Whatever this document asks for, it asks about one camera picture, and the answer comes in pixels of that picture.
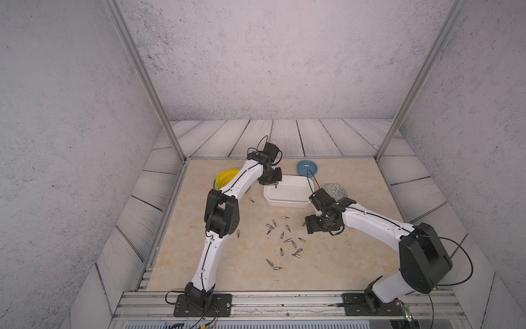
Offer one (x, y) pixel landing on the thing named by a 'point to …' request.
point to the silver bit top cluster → (283, 216)
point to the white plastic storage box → (292, 191)
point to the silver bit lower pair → (296, 255)
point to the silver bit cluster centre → (287, 227)
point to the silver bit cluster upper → (274, 222)
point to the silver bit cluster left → (269, 225)
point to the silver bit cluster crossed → (270, 229)
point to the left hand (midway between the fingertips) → (282, 182)
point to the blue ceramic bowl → (307, 168)
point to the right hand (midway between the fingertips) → (316, 226)
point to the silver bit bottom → (277, 268)
